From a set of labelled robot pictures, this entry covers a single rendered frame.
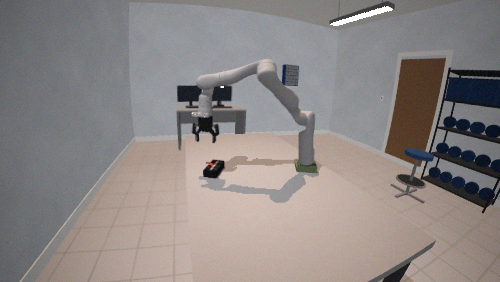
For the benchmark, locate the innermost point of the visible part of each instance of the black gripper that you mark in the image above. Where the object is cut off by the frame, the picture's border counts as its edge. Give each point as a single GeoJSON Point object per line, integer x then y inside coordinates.
{"type": "Point", "coordinates": [205, 125]}

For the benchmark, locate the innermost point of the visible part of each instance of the black power strip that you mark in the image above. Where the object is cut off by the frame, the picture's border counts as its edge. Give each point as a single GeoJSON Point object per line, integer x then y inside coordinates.
{"type": "Point", "coordinates": [214, 168]}

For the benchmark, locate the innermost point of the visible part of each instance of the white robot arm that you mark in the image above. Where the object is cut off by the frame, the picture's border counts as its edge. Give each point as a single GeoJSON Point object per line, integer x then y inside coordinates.
{"type": "Point", "coordinates": [267, 75]}

